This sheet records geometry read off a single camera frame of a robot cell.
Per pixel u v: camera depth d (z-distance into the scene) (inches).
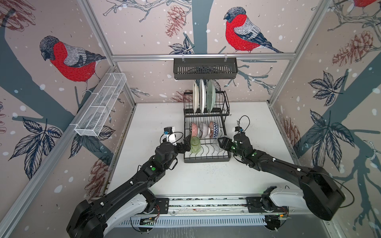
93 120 28.1
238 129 30.6
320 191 16.4
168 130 25.4
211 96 29.9
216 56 37.7
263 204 26.5
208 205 29.5
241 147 25.8
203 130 36.4
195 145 33.7
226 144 29.9
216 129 36.3
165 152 22.0
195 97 30.0
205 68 41.9
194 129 36.3
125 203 19.1
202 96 29.3
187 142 26.9
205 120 42.1
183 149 26.9
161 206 28.7
